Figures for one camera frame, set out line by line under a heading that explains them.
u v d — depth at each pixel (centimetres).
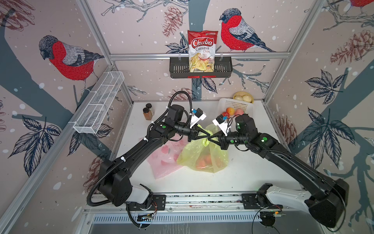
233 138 60
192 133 61
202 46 85
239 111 107
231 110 107
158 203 73
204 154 76
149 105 106
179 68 95
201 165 80
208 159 82
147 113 104
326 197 39
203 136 67
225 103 110
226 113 105
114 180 40
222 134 62
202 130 65
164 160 88
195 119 62
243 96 119
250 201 73
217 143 66
